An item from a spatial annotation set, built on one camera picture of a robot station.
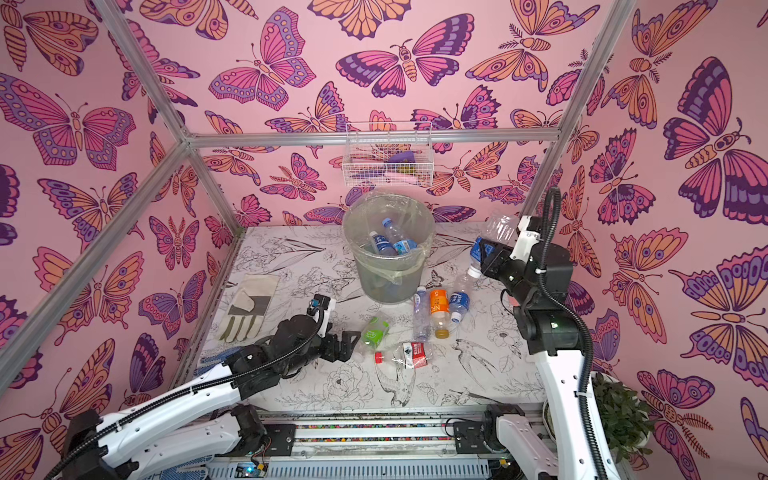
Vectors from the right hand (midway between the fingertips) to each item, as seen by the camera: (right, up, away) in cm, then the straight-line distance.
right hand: (489, 240), depth 65 cm
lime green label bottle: (-26, -25, +22) cm, 43 cm away
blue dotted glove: (-76, -35, +22) cm, 86 cm away
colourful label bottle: (-18, -1, +24) cm, 31 cm away
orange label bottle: (-6, -21, +27) cm, 35 cm away
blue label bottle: (-24, 0, +27) cm, 36 cm away
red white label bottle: (-17, -32, +20) cm, 41 cm away
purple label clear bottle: (-12, -22, +30) cm, 39 cm away
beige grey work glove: (-68, -20, +32) cm, 78 cm away
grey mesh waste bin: (-24, -10, +17) cm, 31 cm away
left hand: (-32, -22, +10) cm, 40 cm away
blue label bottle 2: (0, -19, +27) cm, 33 cm away
